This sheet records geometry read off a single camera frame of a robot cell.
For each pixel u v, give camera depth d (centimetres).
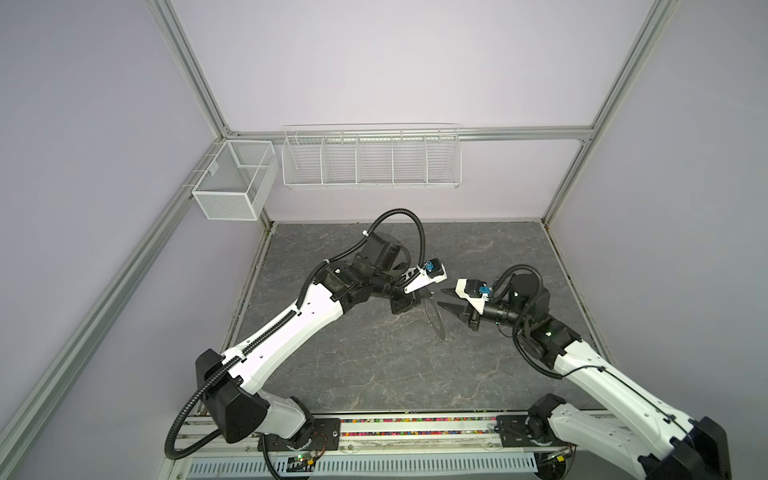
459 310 63
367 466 157
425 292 61
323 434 74
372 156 97
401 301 61
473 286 57
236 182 98
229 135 93
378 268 54
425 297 67
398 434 75
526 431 73
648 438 42
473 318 62
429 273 58
